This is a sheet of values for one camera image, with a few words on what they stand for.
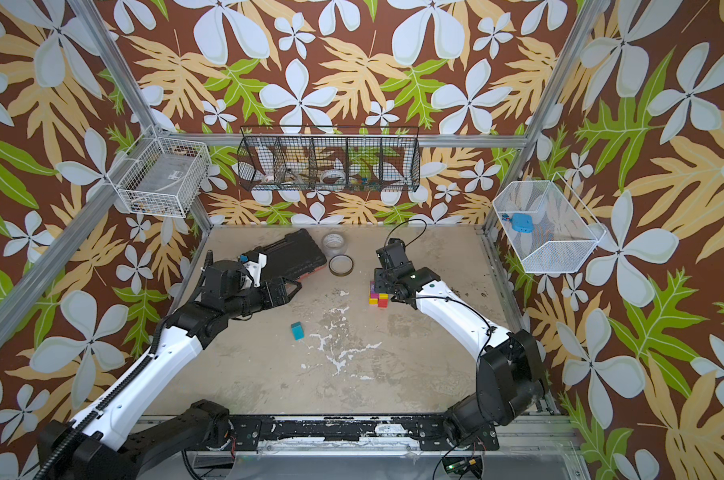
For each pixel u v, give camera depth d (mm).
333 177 991
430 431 744
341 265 1090
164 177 868
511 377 423
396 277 636
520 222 862
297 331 918
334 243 1147
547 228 839
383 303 955
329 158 973
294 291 717
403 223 1234
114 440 404
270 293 662
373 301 958
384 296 935
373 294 961
